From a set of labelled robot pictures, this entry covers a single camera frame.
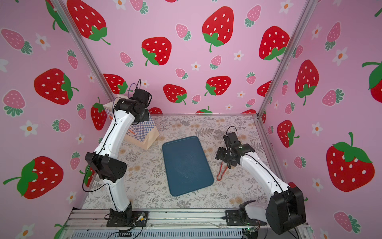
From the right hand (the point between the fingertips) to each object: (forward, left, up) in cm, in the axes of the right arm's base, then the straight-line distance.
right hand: (226, 155), depth 84 cm
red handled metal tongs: (-7, +2, -11) cm, 14 cm away
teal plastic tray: (-4, +23, -12) cm, 27 cm away
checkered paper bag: (+9, +53, +3) cm, 54 cm away
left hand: (+12, +49, +16) cm, 53 cm away
